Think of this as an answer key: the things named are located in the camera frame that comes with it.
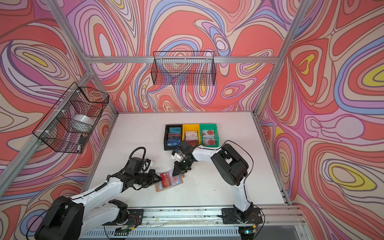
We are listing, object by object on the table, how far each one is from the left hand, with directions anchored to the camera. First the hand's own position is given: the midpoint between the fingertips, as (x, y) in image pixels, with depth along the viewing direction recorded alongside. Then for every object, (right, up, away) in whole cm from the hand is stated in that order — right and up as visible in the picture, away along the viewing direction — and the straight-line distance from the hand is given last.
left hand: (163, 178), depth 83 cm
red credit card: (+2, -1, +1) cm, 2 cm away
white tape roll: (-36, +31, -13) cm, 49 cm away
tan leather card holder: (+7, -2, +1) cm, 7 cm away
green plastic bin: (+29, +23, +20) cm, 42 cm away
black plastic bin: (+3, +22, +19) cm, 30 cm away
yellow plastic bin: (+16, +25, +22) cm, 36 cm away
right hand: (+7, -1, +3) cm, 8 cm away
